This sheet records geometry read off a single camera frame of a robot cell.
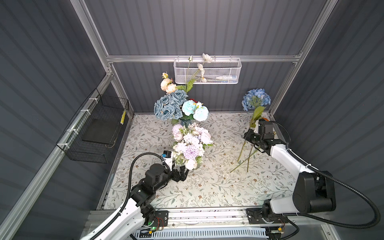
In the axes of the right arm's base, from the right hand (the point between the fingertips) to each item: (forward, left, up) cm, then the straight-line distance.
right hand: (247, 134), depth 89 cm
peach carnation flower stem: (-7, -5, -15) cm, 17 cm away
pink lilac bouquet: (-10, +32, +15) cm, 37 cm away
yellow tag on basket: (+3, +71, +13) cm, 73 cm away
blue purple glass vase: (-2, +36, +13) cm, 38 cm away
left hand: (-20, +36, +2) cm, 42 cm away
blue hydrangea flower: (+21, -9, +9) cm, 24 cm away
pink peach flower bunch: (-23, +33, +19) cm, 44 cm away
